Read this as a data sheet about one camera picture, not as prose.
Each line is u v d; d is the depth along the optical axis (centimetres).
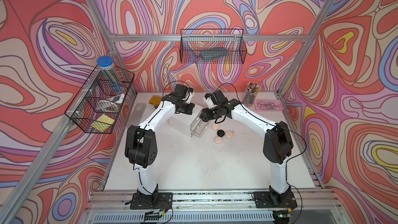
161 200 74
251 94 104
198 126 97
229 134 96
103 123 63
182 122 86
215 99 72
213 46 85
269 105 111
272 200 66
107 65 71
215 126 98
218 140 93
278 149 51
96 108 75
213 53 88
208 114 80
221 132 97
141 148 49
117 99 73
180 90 72
